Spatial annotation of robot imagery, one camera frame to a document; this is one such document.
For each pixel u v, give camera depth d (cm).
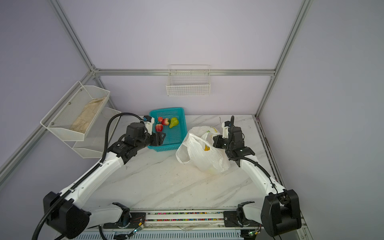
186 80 105
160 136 70
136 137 59
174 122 111
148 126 69
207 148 72
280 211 41
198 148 70
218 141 73
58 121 67
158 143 70
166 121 111
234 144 63
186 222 73
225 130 75
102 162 48
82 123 75
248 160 54
